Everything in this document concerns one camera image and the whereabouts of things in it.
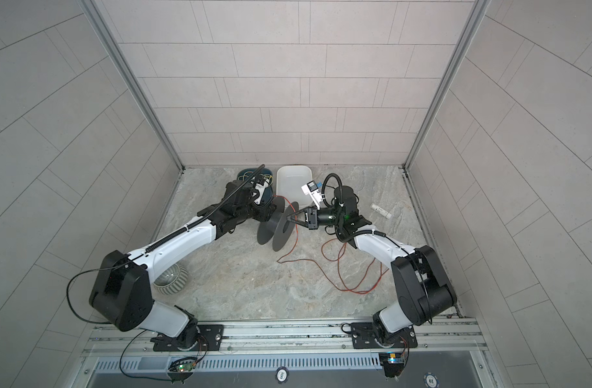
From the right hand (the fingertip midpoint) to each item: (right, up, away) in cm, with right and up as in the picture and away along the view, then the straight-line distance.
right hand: (292, 223), depth 74 cm
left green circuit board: (-29, -38, -9) cm, 49 cm away
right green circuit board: (+29, -39, -6) cm, 49 cm away
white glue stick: (+35, +1, +25) cm, 43 cm away
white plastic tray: (-4, +14, +36) cm, 39 cm away
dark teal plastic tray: (-23, +17, +33) cm, 43 cm away
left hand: (-6, +7, +10) cm, 13 cm away
